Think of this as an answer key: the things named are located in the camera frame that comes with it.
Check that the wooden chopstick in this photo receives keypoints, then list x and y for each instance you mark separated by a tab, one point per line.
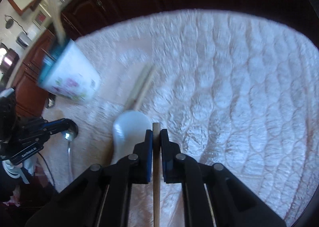
55	12
156	174
138	83
144	88

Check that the cream microwave oven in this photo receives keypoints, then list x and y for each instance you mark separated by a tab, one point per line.
41	17

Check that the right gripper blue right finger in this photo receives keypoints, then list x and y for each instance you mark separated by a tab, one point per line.
169	150

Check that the white quilted table cloth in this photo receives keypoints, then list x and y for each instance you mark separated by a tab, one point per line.
229	88

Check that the black phone on table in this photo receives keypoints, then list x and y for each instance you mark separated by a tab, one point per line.
51	101

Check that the white ceramic soup spoon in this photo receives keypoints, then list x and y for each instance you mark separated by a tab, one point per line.
128	129

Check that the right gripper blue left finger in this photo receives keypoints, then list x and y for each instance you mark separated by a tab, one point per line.
144	151

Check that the silver electric kettle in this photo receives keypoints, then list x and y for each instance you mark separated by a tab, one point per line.
23	40

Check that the metal spoon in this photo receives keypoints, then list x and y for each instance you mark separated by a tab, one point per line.
69	144

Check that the white floral cup blue inside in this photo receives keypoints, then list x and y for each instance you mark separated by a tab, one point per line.
67	72

